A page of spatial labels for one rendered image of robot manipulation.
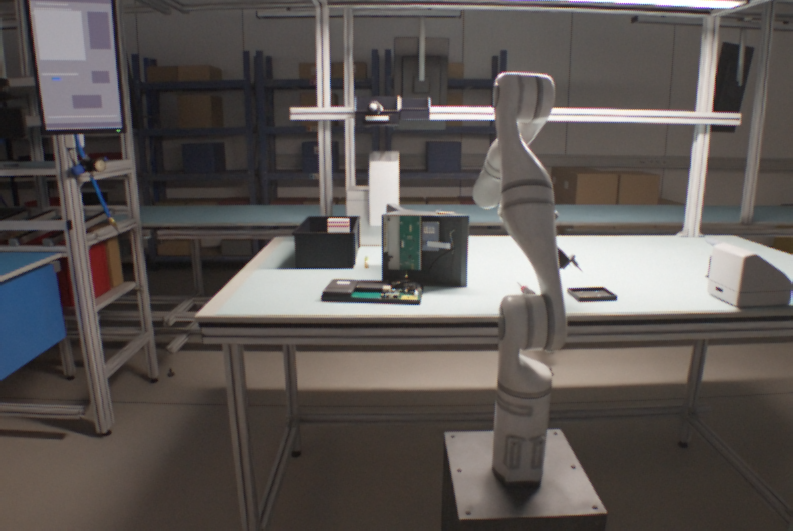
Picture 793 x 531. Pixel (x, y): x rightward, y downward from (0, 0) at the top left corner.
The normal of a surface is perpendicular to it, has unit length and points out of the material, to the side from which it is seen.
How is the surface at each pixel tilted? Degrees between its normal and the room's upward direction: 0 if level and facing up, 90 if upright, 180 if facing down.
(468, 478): 0
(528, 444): 90
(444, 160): 90
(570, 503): 0
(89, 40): 101
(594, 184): 90
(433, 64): 97
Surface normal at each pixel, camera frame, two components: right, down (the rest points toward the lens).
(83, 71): 0.42, 0.37
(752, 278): 0.07, 0.21
